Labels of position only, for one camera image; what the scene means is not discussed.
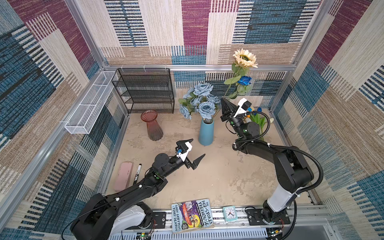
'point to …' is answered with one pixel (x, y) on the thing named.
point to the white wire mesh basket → (82, 120)
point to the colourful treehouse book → (192, 215)
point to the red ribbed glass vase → (155, 131)
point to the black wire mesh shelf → (145, 85)
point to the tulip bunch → (258, 117)
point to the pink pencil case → (123, 175)
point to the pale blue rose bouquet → (198, 99)
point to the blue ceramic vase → (206, 132)
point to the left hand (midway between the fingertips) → (198, 145)
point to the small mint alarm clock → (230, 214)
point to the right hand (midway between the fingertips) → (220, 99)
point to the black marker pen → (138, 173)
